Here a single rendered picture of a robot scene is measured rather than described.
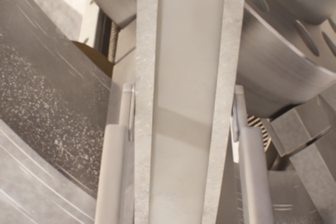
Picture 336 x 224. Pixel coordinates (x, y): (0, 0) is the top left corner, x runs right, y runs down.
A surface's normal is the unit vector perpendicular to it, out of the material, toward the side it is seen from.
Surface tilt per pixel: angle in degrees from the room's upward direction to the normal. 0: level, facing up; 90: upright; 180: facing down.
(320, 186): 4
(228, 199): 90
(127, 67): 41
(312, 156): 4
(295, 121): 4
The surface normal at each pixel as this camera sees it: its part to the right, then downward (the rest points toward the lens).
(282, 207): 0.72, -0.51
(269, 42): 0.10, 0.75
